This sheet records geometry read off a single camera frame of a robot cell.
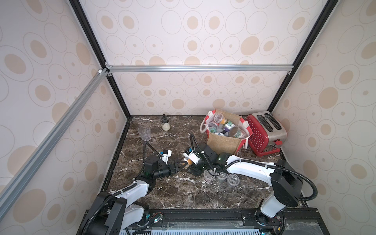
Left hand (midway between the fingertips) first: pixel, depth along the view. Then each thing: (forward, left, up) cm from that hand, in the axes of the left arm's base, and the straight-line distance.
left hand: (187, 167), depth 78 cm
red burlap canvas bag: (+21, -23, +3) cm, 32 cm away
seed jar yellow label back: (+30, -20, +7) cm, 36 cm away
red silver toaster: (+18, -47, +5) cm, 51 cm away
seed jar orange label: (+1, -1, +3) cm, 3 cm away
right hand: (+3, -4, -4) cm, 6 cm away
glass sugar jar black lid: (+37, +17, -9) cm, 42 cm away
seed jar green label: (+25, -15, +3) cm, 30 cm away
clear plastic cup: (+32, +33, -11) cm, 47 cm away
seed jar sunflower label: (+18, -28, +7) cm, 34 cm away
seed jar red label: (-1, -20, -7) cm, 22 cm away
